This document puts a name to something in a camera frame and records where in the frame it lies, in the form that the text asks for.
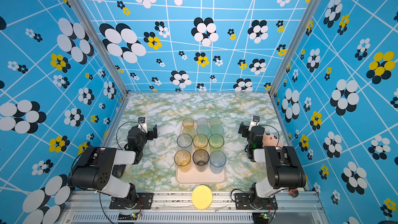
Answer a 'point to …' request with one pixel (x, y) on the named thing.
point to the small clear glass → (201, 121)
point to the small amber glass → (188, 123)
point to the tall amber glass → (182, 159)
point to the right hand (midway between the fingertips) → (252, 123)
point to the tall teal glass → (203, 129)
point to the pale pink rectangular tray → (194, 177)
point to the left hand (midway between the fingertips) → (149, 124)
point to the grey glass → (200, 157)
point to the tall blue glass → (217, 159)
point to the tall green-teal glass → (216, 129)
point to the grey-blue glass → (184, 141)
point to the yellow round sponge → (202, 197)
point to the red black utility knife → (294, 192)
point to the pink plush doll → (270, 139)
